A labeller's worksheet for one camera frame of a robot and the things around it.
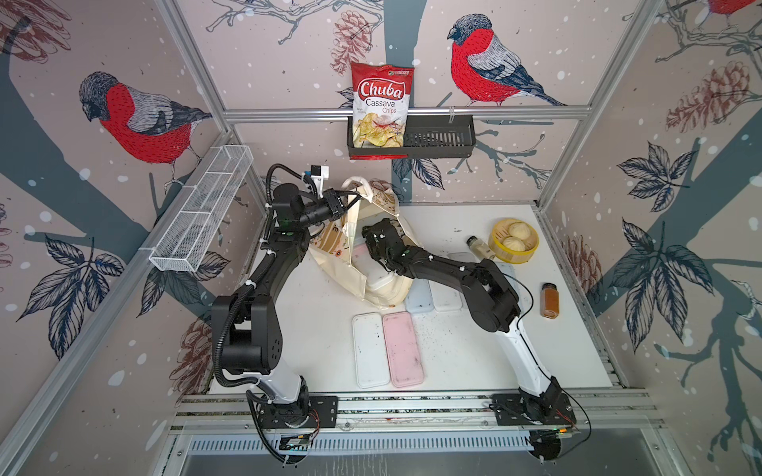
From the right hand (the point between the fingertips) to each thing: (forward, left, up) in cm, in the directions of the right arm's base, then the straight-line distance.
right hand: (359, 231), depth 96 cm
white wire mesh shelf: (-21, +39, +18) cm, 48 cm away
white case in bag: (-12, -6, -4) cm, 14 cm away
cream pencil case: (+1, -37, -14) cm, 40 cm away
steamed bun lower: (+2, -54, -7) cm, 54 cm away
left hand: (-6, -5, +23) cm, 24 cm away
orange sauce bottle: (-17, -62, -12) cm, 65 cm away
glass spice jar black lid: (+2, -42, -10) cm, 43 cm away
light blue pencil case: (-18, -20, -11) cm, 29 cm away
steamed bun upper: (+8, -57, -7) cm, 58 cm away
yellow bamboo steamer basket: (+11, -51, -12) cm, 54 cm away
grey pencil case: (-7, -51, -11) cm, 52 cm away
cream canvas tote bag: (-13, +4, +7) cm, 15 cm away
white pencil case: (-35, -6, -11) cm, 37 cm away
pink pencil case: (-35, -16, -12) cm, 41 cm away
